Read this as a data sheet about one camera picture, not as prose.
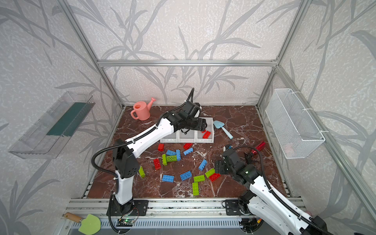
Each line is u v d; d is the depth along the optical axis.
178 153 0.91
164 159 0.89
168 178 0.82
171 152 0.94
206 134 1.01
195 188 0.79
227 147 0.72
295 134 0.62
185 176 0.83
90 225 0.70
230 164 0.61
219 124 1.05
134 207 0.72
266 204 0.58
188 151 0.91
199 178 0.83
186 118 0.63
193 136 0.99
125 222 0.71
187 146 0.94
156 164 0.87
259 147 0.93
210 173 0.85
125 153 0.47
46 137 0.64
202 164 0.86
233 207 0.73
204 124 0.76
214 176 0.83
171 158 0.91
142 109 1.05
